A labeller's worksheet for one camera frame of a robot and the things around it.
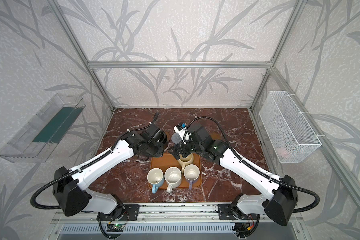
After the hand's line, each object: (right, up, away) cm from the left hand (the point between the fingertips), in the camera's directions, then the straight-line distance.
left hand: (163, 148), depth 79 cm
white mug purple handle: (+15, -16, +7) cm, 23 cm away
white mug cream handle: (+4, -17, +5) cm, 18 cm away
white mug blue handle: (-5, -17, +3) cm, 18 cm away
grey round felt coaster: (+4, +3, +23) cm, 23 cm away
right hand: (+7, +5, -7) cm, 11 cm away
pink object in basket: (+59, -1, -6) cm, 60 cm away
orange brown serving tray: (0, -11, +14) cm, 18 cm away
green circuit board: (-22, -36, -8) cm, 43 cm away
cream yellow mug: (+11, -8, +3) cm, 14 cm away
